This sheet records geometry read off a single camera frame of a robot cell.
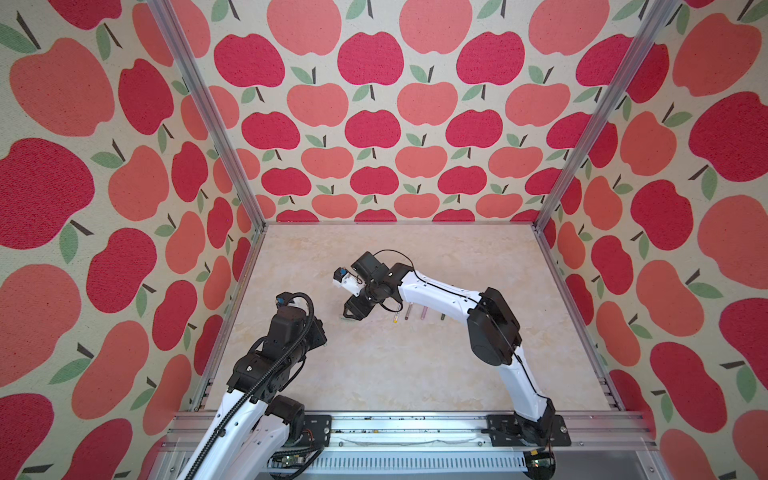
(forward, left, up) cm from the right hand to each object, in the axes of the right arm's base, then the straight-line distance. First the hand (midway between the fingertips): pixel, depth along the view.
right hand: (355, 303), depth 89 cm
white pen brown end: (-7, -16, +11) cm, 20 cm away
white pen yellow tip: (0, -12, -8) cm, 15 cm away
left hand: (-11, +5, +8) cm, 14 cm away
